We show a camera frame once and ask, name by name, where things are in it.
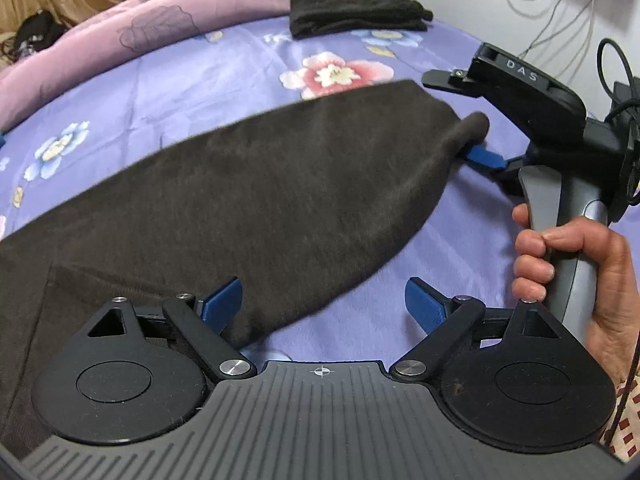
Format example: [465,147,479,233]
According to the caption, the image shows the dark brown pants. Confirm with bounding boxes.
[1,80,489,456]

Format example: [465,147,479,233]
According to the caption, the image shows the person's right hand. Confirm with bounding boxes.
[512,204,639,385]

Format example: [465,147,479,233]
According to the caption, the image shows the purple floral bedsheet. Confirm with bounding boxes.
[1,18,518,363]

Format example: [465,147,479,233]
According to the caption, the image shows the folded black garment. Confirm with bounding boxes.
[290,0,434,39]

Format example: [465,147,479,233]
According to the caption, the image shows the pink quilted blanket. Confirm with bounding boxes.
[1,0,290,132]

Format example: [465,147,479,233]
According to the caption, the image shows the black bag by bed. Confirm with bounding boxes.
[1,10,68,62]

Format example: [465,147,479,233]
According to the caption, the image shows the hanging wall wires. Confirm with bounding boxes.
[494,0,599,82]

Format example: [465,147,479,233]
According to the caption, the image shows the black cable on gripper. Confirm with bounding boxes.
[596,37,640,201]

